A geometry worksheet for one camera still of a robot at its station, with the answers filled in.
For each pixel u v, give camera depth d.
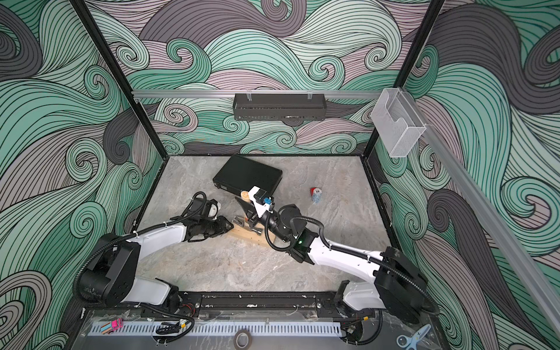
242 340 0.68
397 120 0.78
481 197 0.55
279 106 0.95
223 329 0.70
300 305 0.74
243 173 1.10
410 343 0.66
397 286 0.40
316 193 0.98
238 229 0.88
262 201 0.54
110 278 0.43
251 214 0.59
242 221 0.87
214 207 0.76
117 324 0.68
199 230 0.70
